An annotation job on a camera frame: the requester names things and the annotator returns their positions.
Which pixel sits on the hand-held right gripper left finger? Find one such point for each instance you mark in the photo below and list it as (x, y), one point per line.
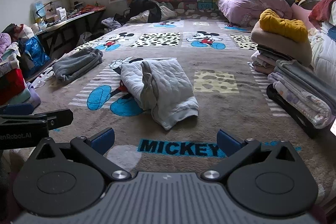
(103, 139)

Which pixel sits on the white box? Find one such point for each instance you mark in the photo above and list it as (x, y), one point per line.
(61, 13)

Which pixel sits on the cartoon printed brown blanket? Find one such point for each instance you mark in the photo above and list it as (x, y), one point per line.
(236, 113)

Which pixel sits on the purple clothes pile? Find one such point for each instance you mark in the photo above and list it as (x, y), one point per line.
(5, 43)

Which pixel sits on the folded pale pink garments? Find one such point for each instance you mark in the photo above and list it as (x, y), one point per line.
(262, 64)

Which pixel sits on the dark red cloth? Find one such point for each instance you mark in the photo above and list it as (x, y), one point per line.
(321, 7)

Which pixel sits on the black desk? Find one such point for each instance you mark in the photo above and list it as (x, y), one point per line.
(71, 22)

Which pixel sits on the desk lamp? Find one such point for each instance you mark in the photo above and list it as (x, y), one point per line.
(42, 10)

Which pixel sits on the white pink cap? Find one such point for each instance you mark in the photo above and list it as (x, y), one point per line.
(22, 31)

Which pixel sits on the folded grey sweatpants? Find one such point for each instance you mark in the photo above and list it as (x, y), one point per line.
(77, 62)

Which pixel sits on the folded grey garment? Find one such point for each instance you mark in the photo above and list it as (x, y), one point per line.
(307, 82)

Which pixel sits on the blue plastic bag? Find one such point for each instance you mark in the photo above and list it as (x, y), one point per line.
(35, 53)

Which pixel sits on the folded white floral garment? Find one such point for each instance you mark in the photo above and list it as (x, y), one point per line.
(299, 102)

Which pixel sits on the pale grey crumpled clothes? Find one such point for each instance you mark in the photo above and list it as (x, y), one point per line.
(111, 23)

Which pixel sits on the white comforter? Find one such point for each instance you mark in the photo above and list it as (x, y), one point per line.
(325, 56)

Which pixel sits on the yellow knit sweater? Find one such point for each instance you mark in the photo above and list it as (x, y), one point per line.
(283, 24)

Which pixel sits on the light grey quilted garment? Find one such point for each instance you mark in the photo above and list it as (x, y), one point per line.
(168, 87)

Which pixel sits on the folded dark garments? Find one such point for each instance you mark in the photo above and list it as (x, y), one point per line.
(273, 53)

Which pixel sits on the folded beige garment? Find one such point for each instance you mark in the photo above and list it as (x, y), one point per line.
(286, 48)

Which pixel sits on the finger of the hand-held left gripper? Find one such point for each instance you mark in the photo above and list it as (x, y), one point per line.
(59, 119)
(15, 109)

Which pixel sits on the white crumpled bedsheet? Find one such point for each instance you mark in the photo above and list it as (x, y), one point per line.
(166, 12)

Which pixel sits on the purple pillow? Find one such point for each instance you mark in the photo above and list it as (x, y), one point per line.
(252, 3)

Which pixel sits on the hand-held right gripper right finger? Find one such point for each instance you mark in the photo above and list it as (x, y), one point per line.
(227, 141)

